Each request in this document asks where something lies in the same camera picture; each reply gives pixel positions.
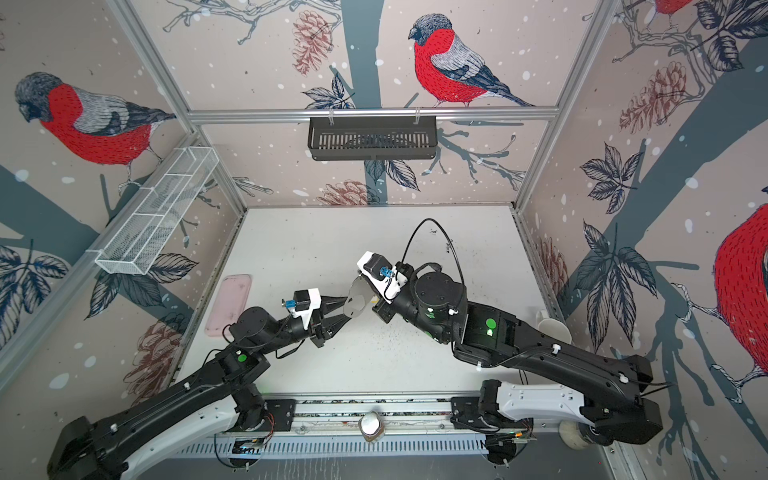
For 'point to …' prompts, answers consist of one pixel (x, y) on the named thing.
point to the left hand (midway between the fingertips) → (348, 309)
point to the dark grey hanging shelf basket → (369, 139)
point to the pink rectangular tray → (232, 299)
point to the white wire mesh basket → (136, 241)
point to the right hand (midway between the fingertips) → (356, 273)
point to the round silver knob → (371, 426)
